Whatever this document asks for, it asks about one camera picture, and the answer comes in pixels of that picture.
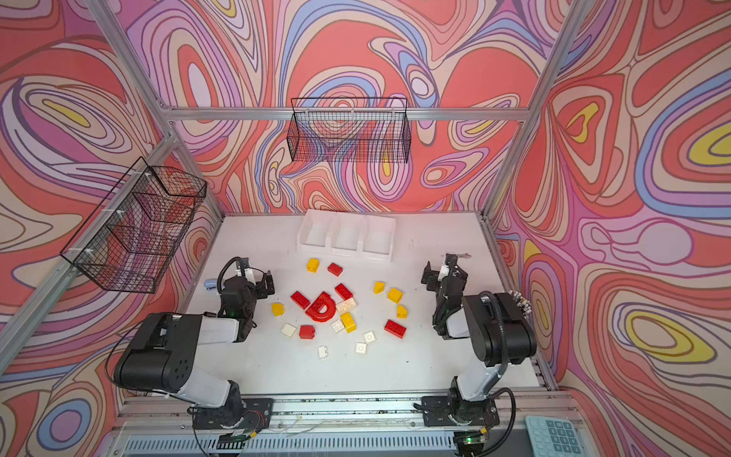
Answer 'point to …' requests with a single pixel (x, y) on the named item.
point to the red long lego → (301, 300)
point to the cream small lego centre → (337, 326)
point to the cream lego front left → (322, 351)
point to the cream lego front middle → (360, 347)
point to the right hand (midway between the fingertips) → (442, 270)
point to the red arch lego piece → (313, 310)
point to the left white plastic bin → (315, 232)
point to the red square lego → (306, 332)
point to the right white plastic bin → (378, 237)
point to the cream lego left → (288, 329)
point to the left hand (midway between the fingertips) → (257, 274)
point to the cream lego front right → (368, 336)
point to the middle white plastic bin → (349, 228)
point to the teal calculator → (551, 436)
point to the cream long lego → (345, 306)
